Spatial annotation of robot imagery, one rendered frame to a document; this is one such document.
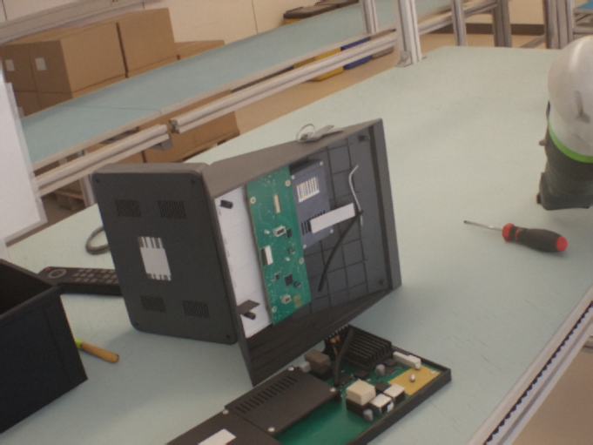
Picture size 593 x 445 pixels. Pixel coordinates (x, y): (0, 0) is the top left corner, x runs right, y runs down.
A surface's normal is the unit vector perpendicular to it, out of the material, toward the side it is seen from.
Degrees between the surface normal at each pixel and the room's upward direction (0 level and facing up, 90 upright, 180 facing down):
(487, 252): 0
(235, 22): 90
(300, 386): 0
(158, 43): 90
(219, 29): 90
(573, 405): 0
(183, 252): 90
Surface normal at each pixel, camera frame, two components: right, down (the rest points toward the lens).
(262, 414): -0.15, -0.91
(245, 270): 0.71, 0.17
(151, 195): -0.40, 0.40
